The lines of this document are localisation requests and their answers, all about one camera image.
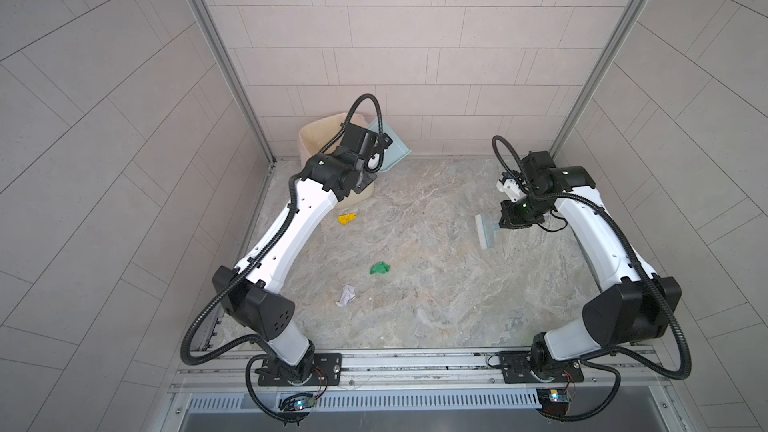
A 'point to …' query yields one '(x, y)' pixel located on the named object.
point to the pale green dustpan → (394, 151)
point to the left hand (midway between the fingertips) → (361, 160)
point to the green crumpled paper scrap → (379, 268)
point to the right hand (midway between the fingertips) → (500, 220)
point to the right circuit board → (554, 400)
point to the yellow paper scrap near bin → (344, 219)
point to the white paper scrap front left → (348, 295)
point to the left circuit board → (297, 402)
